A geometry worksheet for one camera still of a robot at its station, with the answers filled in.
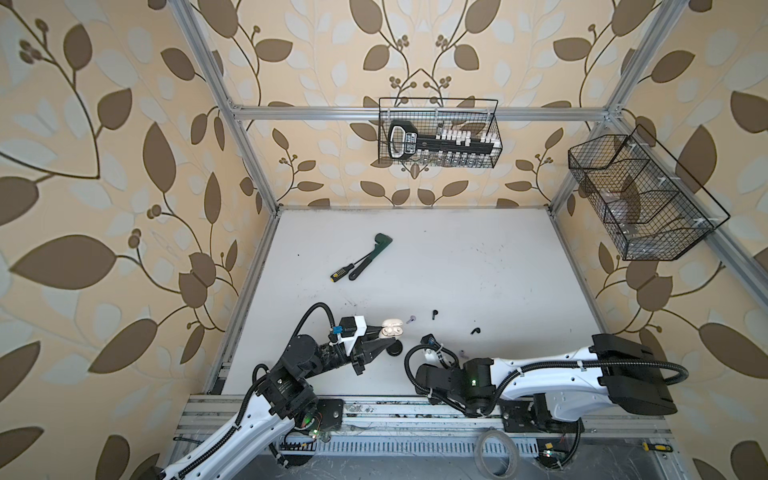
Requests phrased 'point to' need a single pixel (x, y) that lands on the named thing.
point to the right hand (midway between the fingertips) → (426, 385)
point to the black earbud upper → (434, 313)
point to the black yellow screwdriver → (343, 271)
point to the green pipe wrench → (383, 241)
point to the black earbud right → (478, 330)
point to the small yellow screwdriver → (657, 447)
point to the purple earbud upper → (412, 319)
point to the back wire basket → (442, 157)
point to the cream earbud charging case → (391, 328)
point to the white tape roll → (514, 464)
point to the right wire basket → (651, 207)
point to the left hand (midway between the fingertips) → (392, 335)
